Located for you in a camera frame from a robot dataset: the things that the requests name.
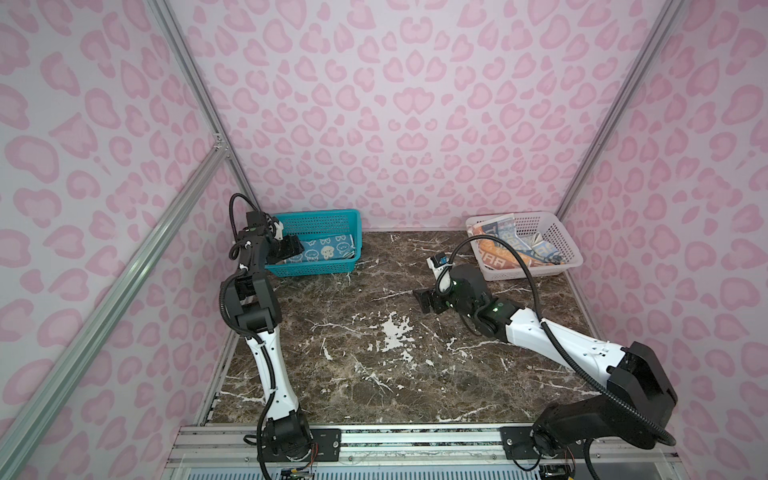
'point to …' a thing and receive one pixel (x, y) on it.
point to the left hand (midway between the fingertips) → (294, 245)
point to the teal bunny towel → (326, 249)
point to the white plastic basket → (552, 230)
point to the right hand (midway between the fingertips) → (429, 281)
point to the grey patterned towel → (530, 247)
